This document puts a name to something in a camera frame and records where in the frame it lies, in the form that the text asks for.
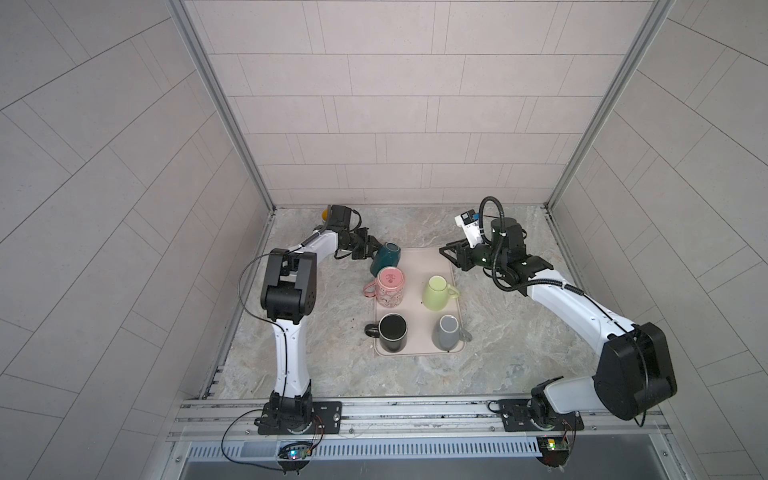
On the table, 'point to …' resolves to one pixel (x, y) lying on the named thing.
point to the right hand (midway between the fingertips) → (444, 248)
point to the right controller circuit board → (554, 449)
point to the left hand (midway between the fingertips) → (390, 234)
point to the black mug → (391, 329)
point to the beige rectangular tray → (421, 264)
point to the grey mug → (446, 333)
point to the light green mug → (437, 293)
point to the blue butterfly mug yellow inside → (324, 214)
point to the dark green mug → (388, 255)
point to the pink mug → (388, 287)
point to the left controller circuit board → (294, 456)
